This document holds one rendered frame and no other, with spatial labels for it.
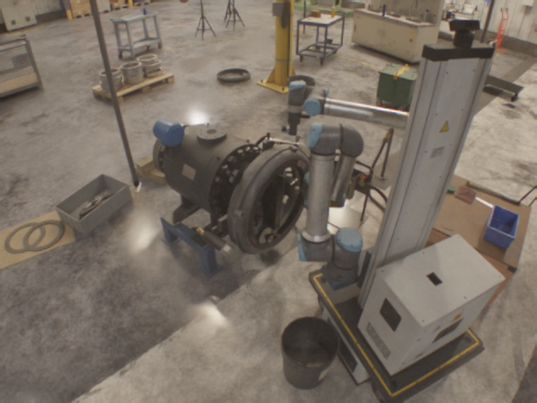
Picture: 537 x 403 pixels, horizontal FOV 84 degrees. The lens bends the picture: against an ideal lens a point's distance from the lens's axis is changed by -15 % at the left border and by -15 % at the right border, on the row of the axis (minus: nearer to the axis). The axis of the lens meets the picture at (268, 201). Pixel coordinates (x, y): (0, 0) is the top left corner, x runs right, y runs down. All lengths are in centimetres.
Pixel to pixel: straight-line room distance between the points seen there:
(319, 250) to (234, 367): 93
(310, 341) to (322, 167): 109
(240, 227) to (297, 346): 79
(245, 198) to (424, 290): 105
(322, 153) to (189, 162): 112
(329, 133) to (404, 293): 76
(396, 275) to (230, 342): 118
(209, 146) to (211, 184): 28
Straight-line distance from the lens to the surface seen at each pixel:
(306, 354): 213
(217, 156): 223
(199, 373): 225
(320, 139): 150
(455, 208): 279
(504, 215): 283
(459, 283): 172
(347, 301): 213
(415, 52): 777
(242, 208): 196
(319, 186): 160
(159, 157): 276
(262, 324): 237
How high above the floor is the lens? 204
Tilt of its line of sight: 39 degrees down
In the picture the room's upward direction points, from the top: straight up
